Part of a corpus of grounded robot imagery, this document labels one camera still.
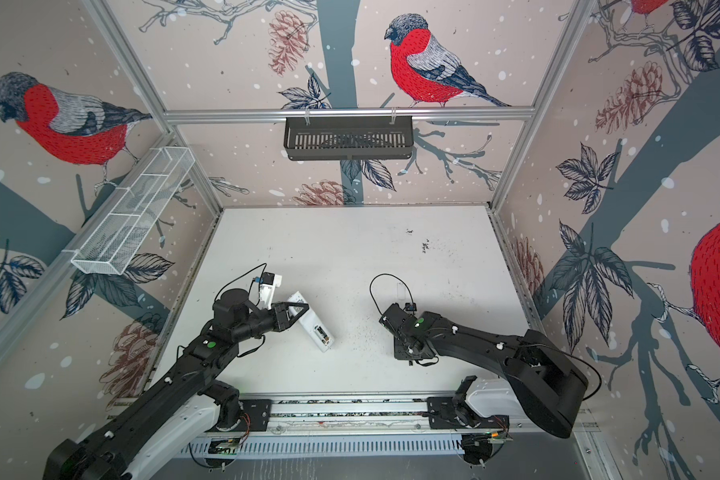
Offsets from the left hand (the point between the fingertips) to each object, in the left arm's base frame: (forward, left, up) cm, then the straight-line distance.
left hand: (305, 309), depth 75 cm
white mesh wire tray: (+12, +45, +14) cm, 49 cm away
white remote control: (-4, -3, -8) cm, 9 cm away
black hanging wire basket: (+61, -10, +11) cm, 63 cm away
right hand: (-6, -26, -17) cm, 32 cm away
